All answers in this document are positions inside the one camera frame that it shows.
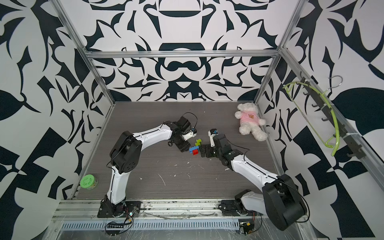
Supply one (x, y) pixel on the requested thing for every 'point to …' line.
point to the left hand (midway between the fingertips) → (184, 142)
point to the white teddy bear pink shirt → (250, 121)
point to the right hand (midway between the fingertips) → (206, 145)
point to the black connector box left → (113, 232)
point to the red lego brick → (195, 152)
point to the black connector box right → (247, 226)
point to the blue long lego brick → (194, 148)
